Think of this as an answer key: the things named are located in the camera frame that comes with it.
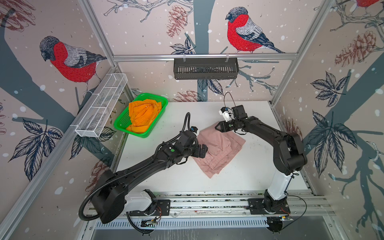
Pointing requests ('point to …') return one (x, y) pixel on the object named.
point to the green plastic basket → (123, 120)
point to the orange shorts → (142, 113)
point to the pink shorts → (223, 148)
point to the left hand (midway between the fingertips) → (201, 148)
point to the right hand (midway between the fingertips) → (217, 128)
